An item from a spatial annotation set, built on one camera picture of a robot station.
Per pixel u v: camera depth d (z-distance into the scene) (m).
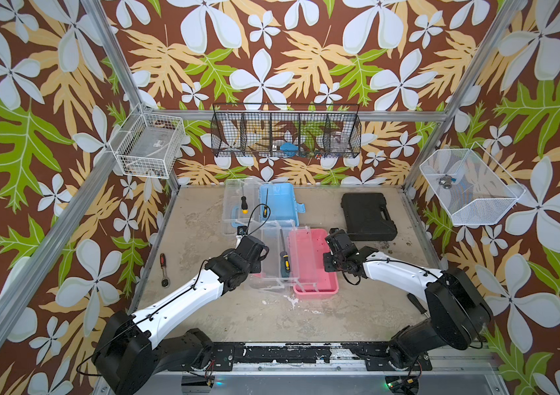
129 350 0.39
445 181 0.86
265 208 1.02
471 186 0.82
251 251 0.61
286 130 0.99
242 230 0.73
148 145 0.86
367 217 1.02
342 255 0.69
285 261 0.79
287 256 0.80
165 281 0.88
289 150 0.95
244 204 0.98
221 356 0.74
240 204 0.98
